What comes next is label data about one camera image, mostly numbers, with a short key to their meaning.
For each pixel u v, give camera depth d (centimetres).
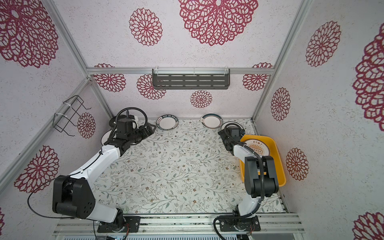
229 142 74
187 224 75
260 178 43
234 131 74
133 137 71
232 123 84
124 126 64
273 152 93
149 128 76
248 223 69
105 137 109
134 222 75
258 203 52
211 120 122
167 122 120
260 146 100
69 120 77
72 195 43
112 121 120
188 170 93
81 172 46
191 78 93
